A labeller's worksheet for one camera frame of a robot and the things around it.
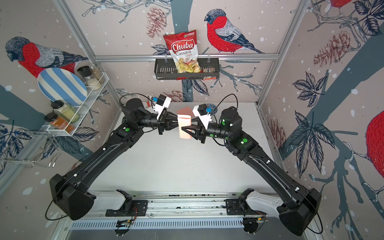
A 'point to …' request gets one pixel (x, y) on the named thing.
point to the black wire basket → (166, 69)
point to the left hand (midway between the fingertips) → (185, 121)
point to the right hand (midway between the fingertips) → (184, 125)
